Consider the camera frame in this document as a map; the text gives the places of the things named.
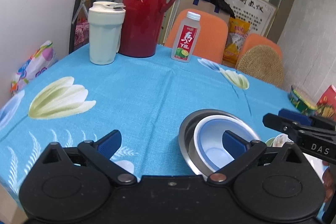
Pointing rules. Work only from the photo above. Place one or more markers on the green instant noodle bowl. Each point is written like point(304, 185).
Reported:
point(302, 101)

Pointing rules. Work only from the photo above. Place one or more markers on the red cracker box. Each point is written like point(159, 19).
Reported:
point(326, 106)

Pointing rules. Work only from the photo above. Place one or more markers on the colourful floral cloth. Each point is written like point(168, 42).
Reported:
point(39, 62)

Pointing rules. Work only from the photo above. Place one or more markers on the yellow snack bag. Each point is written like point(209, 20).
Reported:
point(237, 32)

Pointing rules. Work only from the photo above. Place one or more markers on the white travel mug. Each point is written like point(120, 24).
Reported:
point(105, 24)

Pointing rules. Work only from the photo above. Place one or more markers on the cardboard box blue handles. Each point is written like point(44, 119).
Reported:
point(203, 6)

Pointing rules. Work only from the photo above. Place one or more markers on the orange chair right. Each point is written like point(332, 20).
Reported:
point(253, 40)

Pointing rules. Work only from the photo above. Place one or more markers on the orange chair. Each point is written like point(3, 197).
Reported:
point(253, 40)
point(212, 39)

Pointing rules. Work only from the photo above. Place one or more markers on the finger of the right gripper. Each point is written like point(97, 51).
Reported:
point(298, 117)
point(293, 129)

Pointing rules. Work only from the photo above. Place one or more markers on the right hand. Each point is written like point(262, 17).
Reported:
point(328, 181)

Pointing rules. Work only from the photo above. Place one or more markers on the woven straw cushion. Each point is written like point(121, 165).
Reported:
point(262, 62)

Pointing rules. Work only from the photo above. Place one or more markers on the blue floral tablecloth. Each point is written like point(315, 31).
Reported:
point(146, 100)

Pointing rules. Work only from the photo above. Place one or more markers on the red thermos jug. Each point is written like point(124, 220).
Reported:
point(141, 26)

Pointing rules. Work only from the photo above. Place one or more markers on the white wall poster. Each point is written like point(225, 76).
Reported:
point(259, 13)

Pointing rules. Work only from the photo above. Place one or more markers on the stainless steel bowl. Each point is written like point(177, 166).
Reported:
point(186, 132)

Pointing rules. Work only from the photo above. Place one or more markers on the blue plastic bowl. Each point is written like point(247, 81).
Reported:
point(208, 139)

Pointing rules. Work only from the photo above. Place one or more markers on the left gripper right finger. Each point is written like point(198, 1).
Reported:
point(246, 154)

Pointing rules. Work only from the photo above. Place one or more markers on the white ribbed bowl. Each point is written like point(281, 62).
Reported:
point(202, 167)

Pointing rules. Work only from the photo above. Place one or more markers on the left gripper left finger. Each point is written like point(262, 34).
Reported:
point(98, 155)

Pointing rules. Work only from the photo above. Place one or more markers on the orange chair left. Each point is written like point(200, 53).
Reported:
point(212, 39)

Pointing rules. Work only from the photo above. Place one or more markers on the clear juice bottle red label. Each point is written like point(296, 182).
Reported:
point(186, 37)

